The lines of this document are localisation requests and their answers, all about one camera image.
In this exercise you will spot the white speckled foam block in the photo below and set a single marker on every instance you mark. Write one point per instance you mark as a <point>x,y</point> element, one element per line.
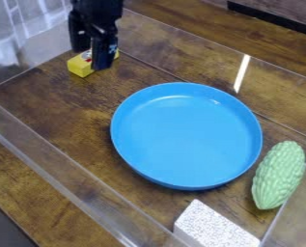
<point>204,228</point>

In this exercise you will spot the dark baseboard strip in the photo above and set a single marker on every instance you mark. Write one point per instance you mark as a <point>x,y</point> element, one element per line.
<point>272,18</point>

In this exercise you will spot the yellow rectangular block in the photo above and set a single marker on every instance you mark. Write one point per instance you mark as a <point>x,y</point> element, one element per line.
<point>80,64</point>

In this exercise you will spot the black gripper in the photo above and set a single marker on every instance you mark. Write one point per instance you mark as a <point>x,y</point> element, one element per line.
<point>99,13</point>

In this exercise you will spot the clear acrylic enclosure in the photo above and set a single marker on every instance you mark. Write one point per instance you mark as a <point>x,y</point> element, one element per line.
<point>68,187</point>

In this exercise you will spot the blue round tray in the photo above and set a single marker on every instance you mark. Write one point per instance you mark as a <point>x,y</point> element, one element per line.
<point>187,135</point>

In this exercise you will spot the green bitter gourd toy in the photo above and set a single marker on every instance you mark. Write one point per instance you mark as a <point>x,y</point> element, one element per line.
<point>279,175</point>

